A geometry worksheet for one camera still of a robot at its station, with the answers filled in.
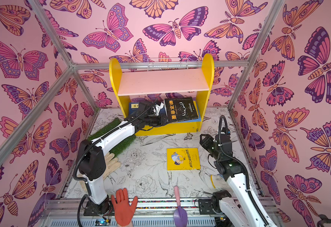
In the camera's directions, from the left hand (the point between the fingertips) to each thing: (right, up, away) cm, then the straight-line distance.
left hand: (173, 119), depth 81 cm
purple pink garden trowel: (+3, -48, -11) cm, 50 cm away
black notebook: (+4, +6, +5) cm, 9 cm away
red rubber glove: (-26, -47, -9) cm, 55 cm away
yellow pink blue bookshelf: (-6, +10, +2) cm, 12 cm away
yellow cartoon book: (+7, -25, +9) cm, 28 cm away
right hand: (+16, -8, -6) cm, 19 cm away
